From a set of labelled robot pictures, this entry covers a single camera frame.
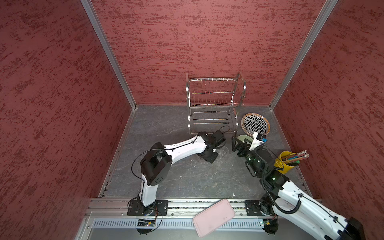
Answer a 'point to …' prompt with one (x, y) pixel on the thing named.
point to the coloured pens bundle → (293, 157)
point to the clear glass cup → (222, 154)
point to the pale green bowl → (242, 137)
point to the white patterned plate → (251, 123)
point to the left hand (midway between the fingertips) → (207, 160)
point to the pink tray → (213, 217)
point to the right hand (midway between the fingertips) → (236, 141)
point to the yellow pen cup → (279, 165)
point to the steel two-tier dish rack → (213, 104)
